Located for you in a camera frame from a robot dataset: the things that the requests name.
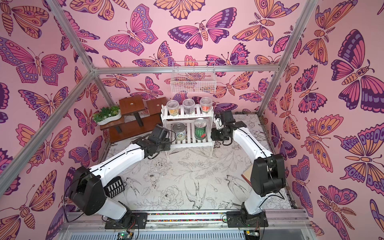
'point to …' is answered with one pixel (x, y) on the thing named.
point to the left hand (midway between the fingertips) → (168, 141)
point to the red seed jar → (206, 103)
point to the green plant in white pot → (106, 115)
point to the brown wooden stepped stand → (136, 120)
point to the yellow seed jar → (172, 105)
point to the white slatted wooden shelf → (192, 130)
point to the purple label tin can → (180, 129)
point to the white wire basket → (193, 77)
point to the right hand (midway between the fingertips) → (209, 136)
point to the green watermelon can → (200, 128)
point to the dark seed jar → (188, 105)
